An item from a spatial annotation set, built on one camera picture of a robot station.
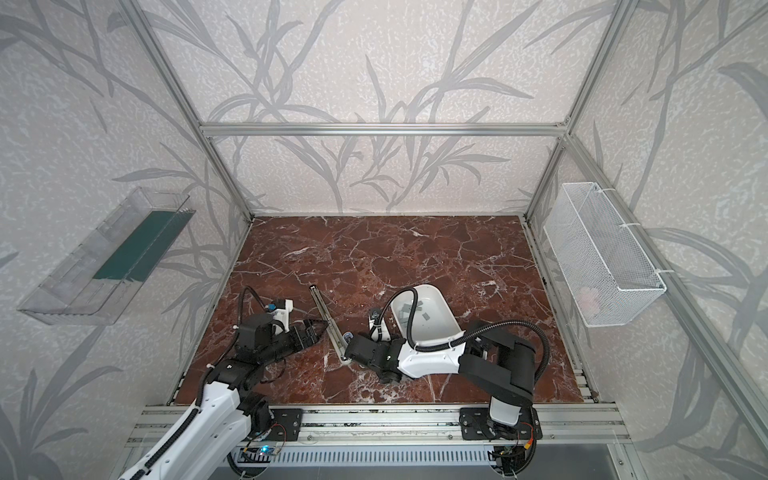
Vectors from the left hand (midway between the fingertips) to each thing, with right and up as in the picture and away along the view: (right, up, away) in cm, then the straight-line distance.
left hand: (323, 320), depth 82 cm
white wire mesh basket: (+65, +15, -22) cm, 70 cm away
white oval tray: (+33, -3, +11) cm, 35 cm away
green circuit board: (-10, -28, -12) cm, 32 cm away
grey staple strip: (+23, -1, +11) cm, 25 cm away
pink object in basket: (+69, +8, -9) cm, 70 cm away
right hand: (+14, -5, +5) cm, 16 cm away
